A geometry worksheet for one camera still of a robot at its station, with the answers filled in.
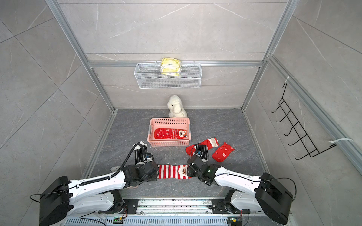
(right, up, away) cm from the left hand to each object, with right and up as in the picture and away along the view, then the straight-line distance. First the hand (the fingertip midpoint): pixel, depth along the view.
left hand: (158, 171), depth 83 cm
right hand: (+19, +1, +1) cm, 19 cm away
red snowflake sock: (+42, +9, +10) cm, 44 cm away
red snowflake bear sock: (+4, +21, +18) cm, 28 cm away
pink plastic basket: (+9, +29, +25) cm, 39 cm away
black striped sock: (+29, +11, +10) cm, 33 cm away
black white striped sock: (-14, +9, +10) cm, 19 cm away
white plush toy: (+10, +39, +13) cm, 42 cm away
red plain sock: (+35, +14, +15) cm, 41 cm away
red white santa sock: (+13, -1, +1) cm, 13 cm away
